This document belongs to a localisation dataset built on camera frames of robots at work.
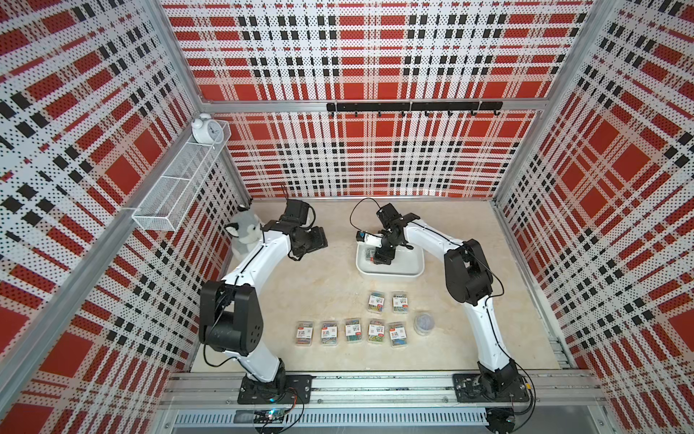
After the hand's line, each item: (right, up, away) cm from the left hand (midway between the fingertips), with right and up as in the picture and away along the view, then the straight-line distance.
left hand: (324, 243), depth 90 cm
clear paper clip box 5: (-5, -27, -8) cm, 29 cm away
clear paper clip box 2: (+17, -27, -7) cm, 33 cm away
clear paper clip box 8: (+16, -5, +11) cm, 20 cm away
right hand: (+21, -3, +11) cm, 24 cm away
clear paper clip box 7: (+18, -20, -1) cm, 26 cm away
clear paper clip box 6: (+26, -20, -1) cm, 32 cm away
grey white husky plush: (-25, +4, -3) cm, 26 cm away
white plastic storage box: (+29, -8, +6) cm, 31 cm away
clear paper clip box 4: (+3, -27, -8) cm, 29 cm away
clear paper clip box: (+24, -28, -8) cm, 37 cm away
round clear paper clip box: (+32, -25, -7) cm, 41 cm away
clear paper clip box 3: (+10, -27, -8) cm, 30 cm away
